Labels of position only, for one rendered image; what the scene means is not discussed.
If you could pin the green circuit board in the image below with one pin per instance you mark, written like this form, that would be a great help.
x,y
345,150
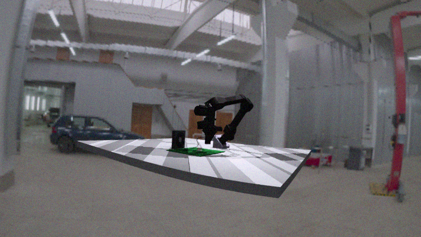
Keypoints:
x,y
197,151

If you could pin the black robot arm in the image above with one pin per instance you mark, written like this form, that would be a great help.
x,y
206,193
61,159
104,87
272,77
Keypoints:
x,y
218,103

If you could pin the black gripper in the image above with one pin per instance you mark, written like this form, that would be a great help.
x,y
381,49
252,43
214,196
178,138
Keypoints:
x,y
212,130

